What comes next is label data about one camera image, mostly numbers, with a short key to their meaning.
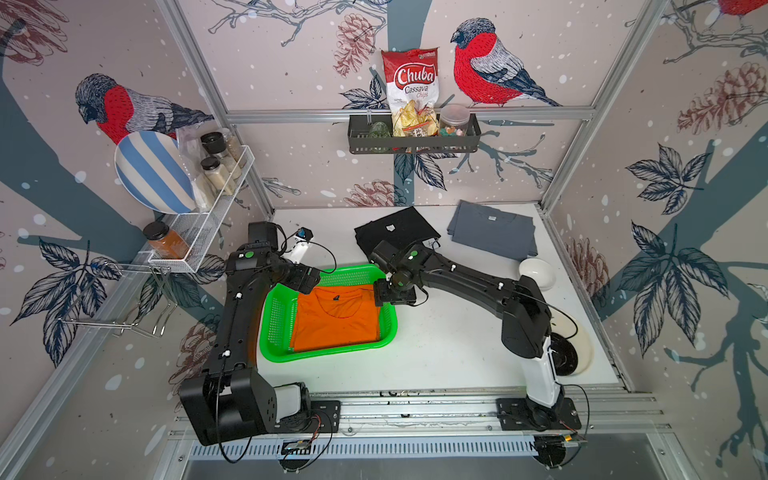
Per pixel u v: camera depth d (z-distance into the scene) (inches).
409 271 23.7
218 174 29.9
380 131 36.4
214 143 31.1
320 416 28.7
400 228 45.3
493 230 44.5
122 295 22.2
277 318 33.7
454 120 32.6
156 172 26.5
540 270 38.6
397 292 28.1
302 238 28.1
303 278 27.5
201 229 26.5
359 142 36.0
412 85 31.4
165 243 24.1
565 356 30.6
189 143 27.5
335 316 35.1
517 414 29.0
